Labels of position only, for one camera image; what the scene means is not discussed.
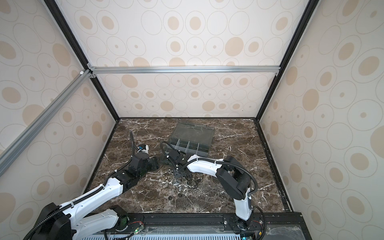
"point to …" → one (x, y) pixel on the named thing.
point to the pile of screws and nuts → (177, 185)
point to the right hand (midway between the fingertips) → (179, 172)
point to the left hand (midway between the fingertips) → (160, 156)
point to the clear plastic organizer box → (193, 139)
